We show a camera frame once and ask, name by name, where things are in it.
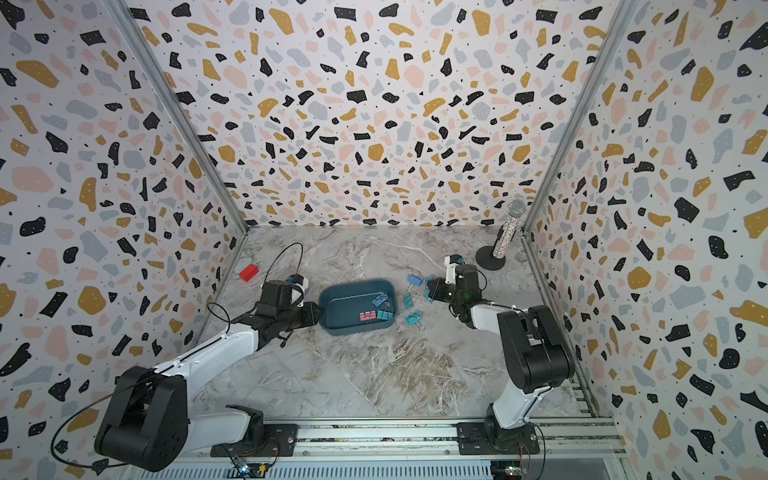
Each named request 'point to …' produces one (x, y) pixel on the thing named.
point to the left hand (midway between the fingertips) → (324, 309)
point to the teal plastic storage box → (340, 306)
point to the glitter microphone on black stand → (494, 257)
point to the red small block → (248, 273)
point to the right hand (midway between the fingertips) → (429, 281)
